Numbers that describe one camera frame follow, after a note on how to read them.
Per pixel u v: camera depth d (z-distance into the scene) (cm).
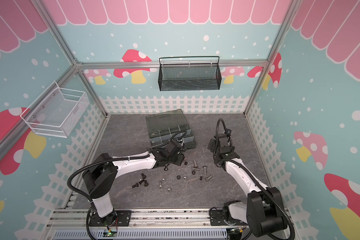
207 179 87
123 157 54
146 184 85
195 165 91
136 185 84
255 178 47
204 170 89
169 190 83
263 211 41
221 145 66
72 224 74
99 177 47
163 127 110
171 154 69
